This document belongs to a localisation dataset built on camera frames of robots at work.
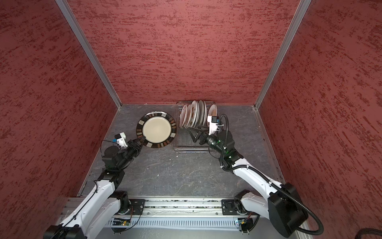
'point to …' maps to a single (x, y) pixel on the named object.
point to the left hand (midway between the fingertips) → (146, 139)
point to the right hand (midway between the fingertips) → (191, 131)
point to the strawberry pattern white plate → (194, 113)
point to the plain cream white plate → (202, 114)
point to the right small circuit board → (241, 221)
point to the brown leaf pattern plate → (212, 111)
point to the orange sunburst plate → (183, 115)
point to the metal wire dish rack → (183, 142)
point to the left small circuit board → (119, 221)
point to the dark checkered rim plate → (158, 127)
